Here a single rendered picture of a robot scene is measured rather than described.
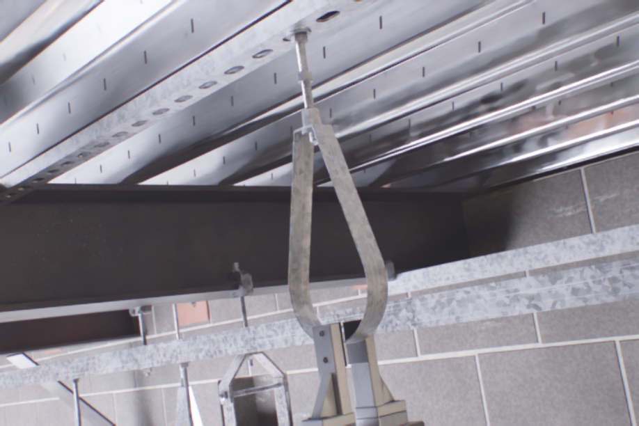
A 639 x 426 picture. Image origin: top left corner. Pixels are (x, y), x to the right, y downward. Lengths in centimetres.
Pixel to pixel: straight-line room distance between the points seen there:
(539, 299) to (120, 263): 86
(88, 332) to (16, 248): 209
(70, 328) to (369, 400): 283
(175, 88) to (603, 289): 52
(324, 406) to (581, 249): 92
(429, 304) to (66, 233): 73
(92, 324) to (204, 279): 194
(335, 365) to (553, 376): 143
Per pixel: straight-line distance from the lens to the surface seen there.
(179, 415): 257
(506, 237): 219
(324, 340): 76
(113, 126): 109
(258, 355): 162
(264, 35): 84
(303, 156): 82
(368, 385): 79
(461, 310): 106
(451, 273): 177
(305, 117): 80
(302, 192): 82
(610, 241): 156
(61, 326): 354
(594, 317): 207
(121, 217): 161
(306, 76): 81
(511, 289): 101
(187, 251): 167
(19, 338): 348
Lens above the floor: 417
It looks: 8 degrees up
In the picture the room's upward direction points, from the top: 9 degrees counter-clockwise
